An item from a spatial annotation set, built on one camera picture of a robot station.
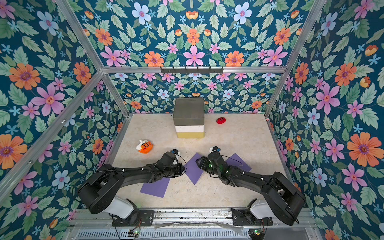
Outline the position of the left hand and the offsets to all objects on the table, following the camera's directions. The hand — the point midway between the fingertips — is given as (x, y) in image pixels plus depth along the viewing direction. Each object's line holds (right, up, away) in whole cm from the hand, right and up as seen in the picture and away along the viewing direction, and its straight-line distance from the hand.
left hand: (186, 168), depth 90 cm
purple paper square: (-16, -10, -5) cm, 20 cm away
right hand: (+7, +5, -6) cm, 10 cm away
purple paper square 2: (+28, +7, -10) cm, 30 cm away
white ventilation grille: (-14, -26, -20) cm, 36 cm away
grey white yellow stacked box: (-2, +33, +29) cm, 44 cm away
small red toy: (+24, +30, +23) cm, 45 cm away
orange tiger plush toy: (-28, +12, +5) cm, 31 cm away
